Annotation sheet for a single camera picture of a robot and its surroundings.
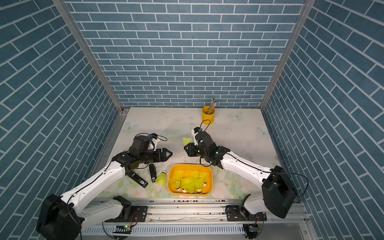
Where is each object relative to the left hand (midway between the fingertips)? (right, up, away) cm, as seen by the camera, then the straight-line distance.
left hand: (171, 154), depth 80 cm
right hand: (+8, +4, 0) cm, 9 cm away
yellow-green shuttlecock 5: (+15, -15, -3) cm, 21 cm away
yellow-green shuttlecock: (+3, -15, +1) cm, 16 cm away
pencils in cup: (+25, +30, +22) cm, 45 cm away
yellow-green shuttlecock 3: (+13, -13, +2) cm, 19 cm away
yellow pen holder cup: (+20, +22, +25) cm, 39 cm away
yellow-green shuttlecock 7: (+8, +8, -2) cm, 12 cm away
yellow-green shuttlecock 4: (+18, -13, +2) cm, 22 cm away
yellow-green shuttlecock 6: (-6, -15, +4) cm, 16 cm away
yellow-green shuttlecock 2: (+9, -16, -2) cm, 18 cm away
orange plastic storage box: (+19, -20, 0) cm, 28 cm away
